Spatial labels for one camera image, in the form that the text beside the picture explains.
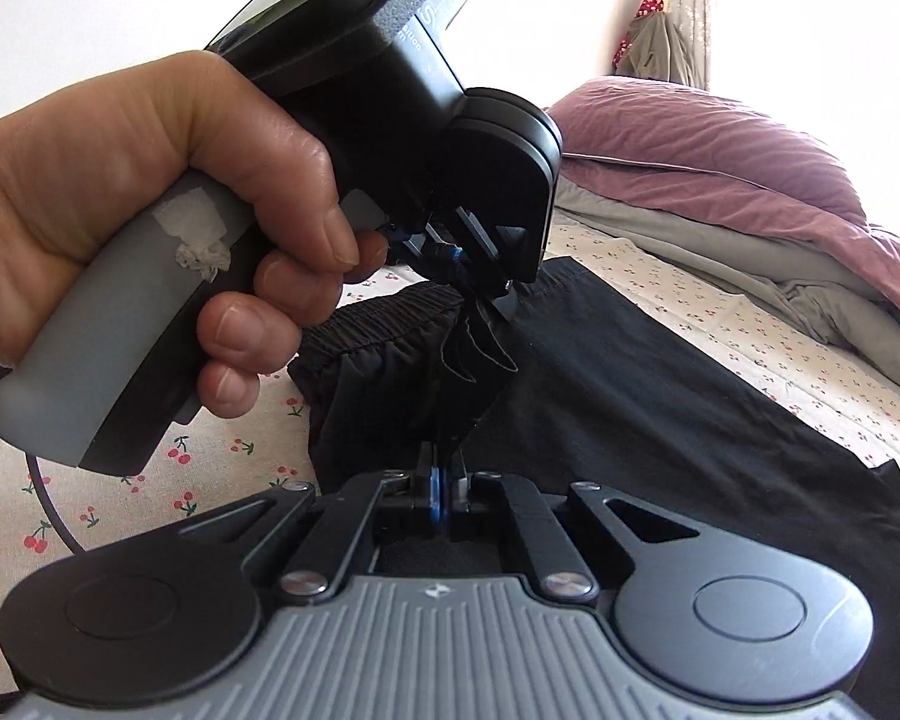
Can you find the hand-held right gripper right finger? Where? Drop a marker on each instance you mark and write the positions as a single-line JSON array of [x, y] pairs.
[[459, 491]]

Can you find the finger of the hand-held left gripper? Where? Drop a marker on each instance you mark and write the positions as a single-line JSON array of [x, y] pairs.
[[427, 251], [499, 255]]

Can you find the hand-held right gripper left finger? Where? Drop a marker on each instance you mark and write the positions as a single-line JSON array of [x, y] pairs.
[[429, 491]]

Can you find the black pants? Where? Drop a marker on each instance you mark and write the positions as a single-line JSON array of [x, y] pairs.
[[645, 390]]

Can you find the person's left hand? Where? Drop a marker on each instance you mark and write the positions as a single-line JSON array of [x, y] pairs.
[[82, 150]]

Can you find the cherry print bed sheet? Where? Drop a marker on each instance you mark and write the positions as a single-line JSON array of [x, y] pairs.
[[270, 435]]

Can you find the purple and grey duvet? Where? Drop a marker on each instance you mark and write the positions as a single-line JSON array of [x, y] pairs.
[[705, 142]]

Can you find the beige hanging coat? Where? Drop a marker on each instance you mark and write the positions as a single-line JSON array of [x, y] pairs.
[[656, 52]]

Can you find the red dotted hanging cloth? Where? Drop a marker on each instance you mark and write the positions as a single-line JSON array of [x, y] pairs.
[[649, 11]]

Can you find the grey flowered curtain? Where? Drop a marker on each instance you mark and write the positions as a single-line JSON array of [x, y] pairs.
[[694, 7]]

